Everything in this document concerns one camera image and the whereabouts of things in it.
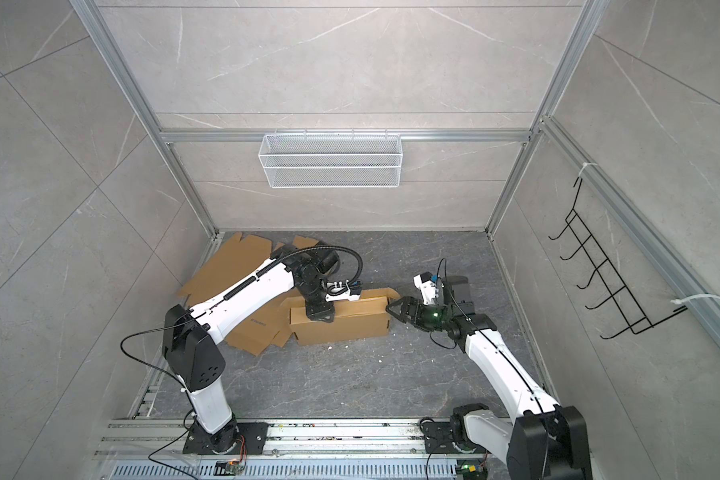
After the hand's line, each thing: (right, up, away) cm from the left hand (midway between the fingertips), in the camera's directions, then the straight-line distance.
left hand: (329, 303), depth 82 cm
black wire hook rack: (+64, +1, -24) cm, 69 cm away
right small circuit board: (+36, -38, -12) cm, 53 cm away
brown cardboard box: (+11, -3, -3) cm, 12 cm away
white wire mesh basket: (-2, +46, +19) cm, 50 cm away
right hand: (+18, -1, -2) cm, 19 cm away
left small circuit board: (-22, -37, -12) cm, 45 cm away
